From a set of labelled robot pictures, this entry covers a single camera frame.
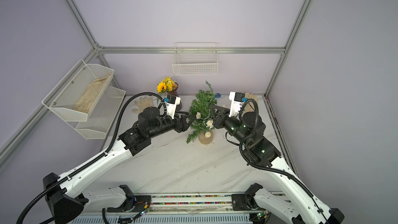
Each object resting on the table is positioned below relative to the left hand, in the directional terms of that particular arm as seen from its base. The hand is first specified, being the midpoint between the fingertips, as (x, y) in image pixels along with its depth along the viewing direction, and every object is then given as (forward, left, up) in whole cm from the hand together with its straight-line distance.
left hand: (190, 117), depth 68 cm
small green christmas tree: (+8, -4, -2) cm, 9 cm away
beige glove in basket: (+12, +54, -2) cm, 55 cm away
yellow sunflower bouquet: (+31, +17, -7) cm, 35 cm away
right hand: (-1, -8, +7) cm, 11 cm away
